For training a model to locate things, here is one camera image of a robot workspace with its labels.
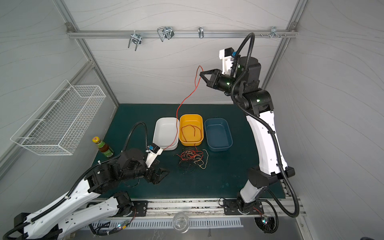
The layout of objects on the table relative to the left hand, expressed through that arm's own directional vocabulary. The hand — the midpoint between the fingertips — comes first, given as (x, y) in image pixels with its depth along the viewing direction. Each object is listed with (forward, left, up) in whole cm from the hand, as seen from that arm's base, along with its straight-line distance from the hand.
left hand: (166, 165), depth 68 cm
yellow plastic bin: (+35, -9, -21) cm, 42 cm away
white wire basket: (+10, +50, +11) cm, 52 cm away
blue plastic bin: (+30, -29, -20) cm, 46 cm away
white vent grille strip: (-21, +7, -21) cm, 30 cm away
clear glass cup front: (-20, -8, -12) cm, 25 cm away
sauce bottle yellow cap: (+13, +39, -8) cm, 42 cm away
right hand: (+25, -16, +35) cm, 46 cm away
